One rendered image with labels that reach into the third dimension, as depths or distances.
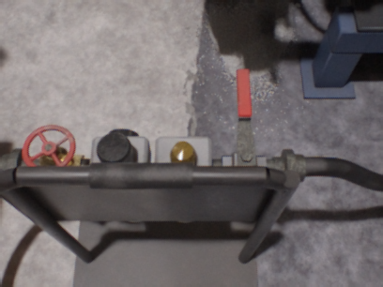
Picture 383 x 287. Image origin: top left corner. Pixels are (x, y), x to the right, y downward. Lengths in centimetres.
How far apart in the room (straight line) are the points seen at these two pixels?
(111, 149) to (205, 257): 52
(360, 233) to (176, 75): 63
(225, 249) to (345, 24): 59
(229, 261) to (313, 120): 44
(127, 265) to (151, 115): 40
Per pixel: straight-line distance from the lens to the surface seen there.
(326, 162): 68
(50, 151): 63
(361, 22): 110
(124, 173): 52
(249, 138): 65
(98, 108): 123
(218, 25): 136
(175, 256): 106
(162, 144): 65
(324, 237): 112
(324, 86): 127
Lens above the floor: 105
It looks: 65 degrees down
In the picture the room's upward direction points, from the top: straight up
